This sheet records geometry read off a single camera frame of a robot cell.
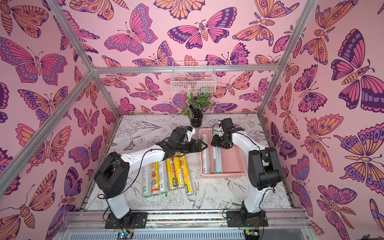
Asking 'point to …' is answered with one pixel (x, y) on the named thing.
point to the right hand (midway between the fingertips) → (212, 144)
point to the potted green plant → (193, 110)
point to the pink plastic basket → (233, 160)
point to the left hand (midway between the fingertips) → (205, 147)
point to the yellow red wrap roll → (155, 178)
